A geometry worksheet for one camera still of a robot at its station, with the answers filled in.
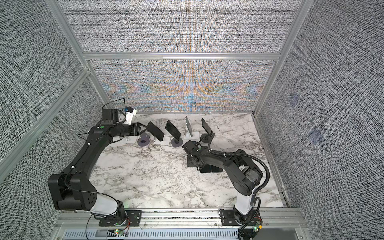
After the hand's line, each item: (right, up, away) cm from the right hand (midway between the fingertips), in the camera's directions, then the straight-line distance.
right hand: (192, 162), depth 94 cm
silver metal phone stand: (-2, +18, +6) cm, 19 cm away
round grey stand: (-32, +13, +6) cm, 35 cm away
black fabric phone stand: (+9, +14, +13) cm, 21 cm away
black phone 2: (-13, +20, +8) cm, 25 cm away
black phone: (-24, +19, +2) cm, 31 cm away
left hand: (-27, +22, -11) cm, 36 cm away
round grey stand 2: (-11, +11, +9) cm, 18 cm away
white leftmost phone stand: (-41, +14, +7) cm, 43 cm away
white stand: (-18, +12, +9) cm, 24 cm away
